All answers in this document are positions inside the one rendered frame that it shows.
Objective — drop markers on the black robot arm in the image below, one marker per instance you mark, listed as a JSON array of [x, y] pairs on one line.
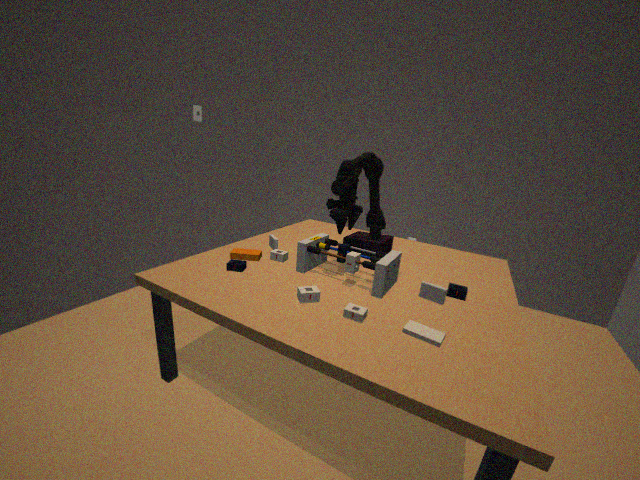
[[346, 183]]

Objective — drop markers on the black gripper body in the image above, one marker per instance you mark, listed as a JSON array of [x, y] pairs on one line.
[[347, 206]]

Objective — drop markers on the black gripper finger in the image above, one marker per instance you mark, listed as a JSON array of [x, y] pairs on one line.
[[340, 224], [352, 218]]

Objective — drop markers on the orange rectangular block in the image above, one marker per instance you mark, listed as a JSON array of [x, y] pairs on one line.
[[246, 254]]

